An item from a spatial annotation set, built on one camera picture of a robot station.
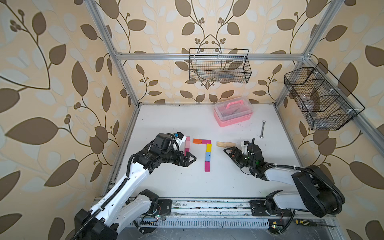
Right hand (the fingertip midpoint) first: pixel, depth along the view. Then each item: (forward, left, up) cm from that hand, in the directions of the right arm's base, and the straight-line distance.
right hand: (227, 154), depth 89 cm
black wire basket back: (+48, +1, +31) cm, 57 cm away
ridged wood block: (+8, +2, -2) cm, 9 cm away
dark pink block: (+5, +26, -2) cm, 26 cm away
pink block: (+15, +24, -4) cm, 29 cm away
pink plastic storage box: (+31, -7, +5) cm, 32 cm away
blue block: (0, +11, -3) cm, 12 cm away
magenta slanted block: (-6, +13, -3) cm, 14 cm away
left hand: (-7, +23, +15) cm, 28 cm away
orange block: (+12, +18, -3) cm, 22 cm away
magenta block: (+11, +12, -3) cm, 17 cm away
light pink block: (+10, +24, -4) cm, 27 cm away
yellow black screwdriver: (-35, -33, -2) cm, 48 cm away
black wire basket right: (+12, -47, +29) cm, 57 cm away
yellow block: (+7, +10, -5) cm, 14 cm away
